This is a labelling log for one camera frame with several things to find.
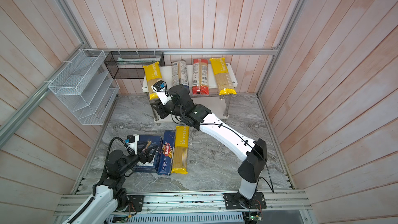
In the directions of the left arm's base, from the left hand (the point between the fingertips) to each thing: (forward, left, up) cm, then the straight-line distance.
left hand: (153, 147), depth 80 cm
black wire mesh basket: (+54, +23, +14) cm, 60 cm away
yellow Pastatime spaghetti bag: (0, -14, -10) cm, 17 cm away
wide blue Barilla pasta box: (-9, -1, -4) cm, 10 cm away
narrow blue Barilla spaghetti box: (-5, -6, -8) cm, 11 cm away
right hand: (+10, -3, +24) cm, 26 cm away
